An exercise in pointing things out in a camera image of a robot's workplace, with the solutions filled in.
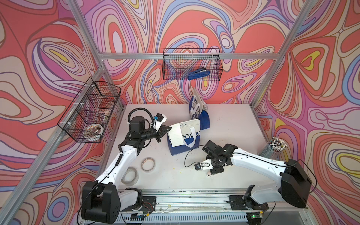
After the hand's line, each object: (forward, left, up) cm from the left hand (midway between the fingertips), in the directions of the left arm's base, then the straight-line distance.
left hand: (170, 128), depth 77 cm
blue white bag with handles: (0, -12, -5) cm, 13 cm away
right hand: (-14, -25, -18) cm, 34 cm away
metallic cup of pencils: (-8, -57, -8) cm, 59 cm away
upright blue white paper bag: (+19, -17, -4) cm, 26 cm away
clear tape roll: (-21, +28, -24) cm, 43 cm away
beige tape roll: (-11, +16, -24) cm, 31 cm away
